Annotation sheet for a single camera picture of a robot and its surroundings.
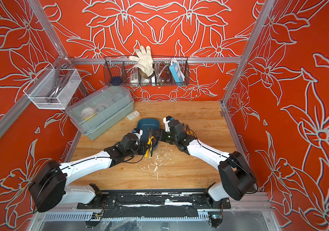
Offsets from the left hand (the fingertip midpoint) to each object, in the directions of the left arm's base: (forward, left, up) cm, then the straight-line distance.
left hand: (150, 145), depth 83 cm
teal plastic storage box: (+24, +2, -10) cm, 26 cm away
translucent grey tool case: (+16, +37, +8) cm, 41 cm away
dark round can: (+39, +28, +17) cm, 51 cm away
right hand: (+3, -1, +6) cm, 7 cm away
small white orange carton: (+30, +18, -9) cm, 36 cm away
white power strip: (+38, +14, +19) cm, 45 cm away
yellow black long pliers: (-5, 0, +1) cm, 5 cm away
